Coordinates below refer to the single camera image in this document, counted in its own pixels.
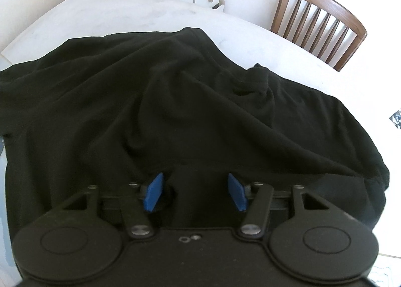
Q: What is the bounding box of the brown wooden slatted chair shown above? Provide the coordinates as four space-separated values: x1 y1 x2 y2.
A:
270 0 368 72

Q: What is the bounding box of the black garment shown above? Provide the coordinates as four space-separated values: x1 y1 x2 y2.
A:
1 28 389 236

